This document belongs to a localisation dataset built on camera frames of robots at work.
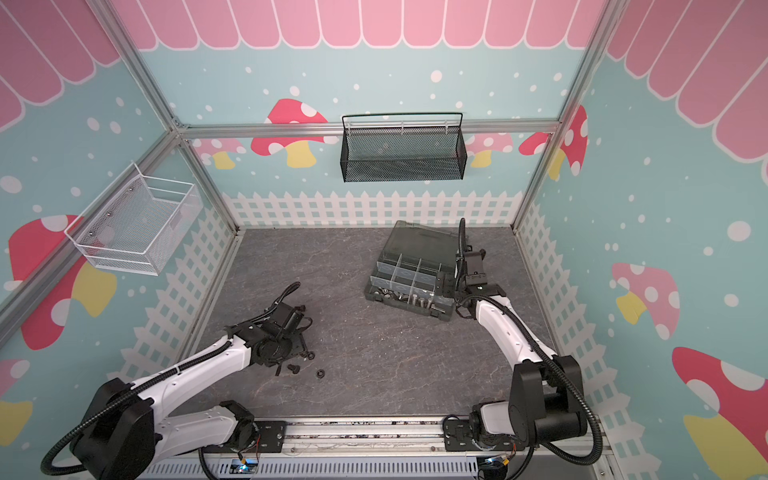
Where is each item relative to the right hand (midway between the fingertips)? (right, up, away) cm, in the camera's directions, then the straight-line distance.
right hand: (453, 280), depth 89 cm
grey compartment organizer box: (-10, +2, +13) cm, 16 cm away
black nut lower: (-39, -27, -4) cm, 48 cm away
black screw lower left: (-46, -25, -4) cm, 52 cm away
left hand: (-46, -21, -3) cm, 51 cm away
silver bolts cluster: (-11, -7, +8) cm, 16 cm away
